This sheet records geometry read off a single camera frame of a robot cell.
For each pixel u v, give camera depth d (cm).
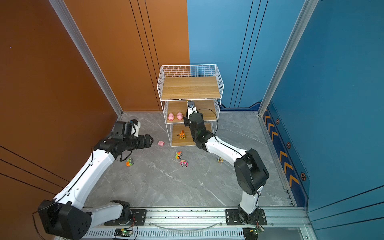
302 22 74
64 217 38
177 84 77
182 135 99
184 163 89
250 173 48
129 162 91
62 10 70
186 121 76
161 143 99
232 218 72
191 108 68
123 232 71
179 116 83
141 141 70
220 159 91
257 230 70
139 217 74
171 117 82
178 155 94
